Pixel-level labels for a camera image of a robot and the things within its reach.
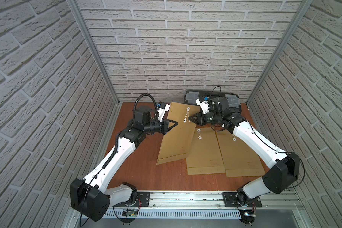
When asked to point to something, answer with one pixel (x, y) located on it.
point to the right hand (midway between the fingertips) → (193, 117)
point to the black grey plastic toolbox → (231, 101)
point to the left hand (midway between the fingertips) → (179, 122)
